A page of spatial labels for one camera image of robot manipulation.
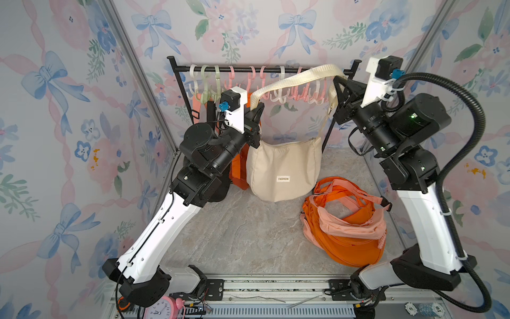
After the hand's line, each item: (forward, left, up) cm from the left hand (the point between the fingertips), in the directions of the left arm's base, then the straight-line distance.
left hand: (260, 103), depth 48 cm
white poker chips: (-37, -57, -54) cm, 87 cm away
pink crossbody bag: (-15, -40, -40) cm, 58 cm away
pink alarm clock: (-37, +32, -56) cm, 74 cm away
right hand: (+2, -19, +6) cm, 20 cm away
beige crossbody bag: (+4, -11, -32) cm, 34 cm away
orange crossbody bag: (-19, -34, -51) cm, 64 cm away
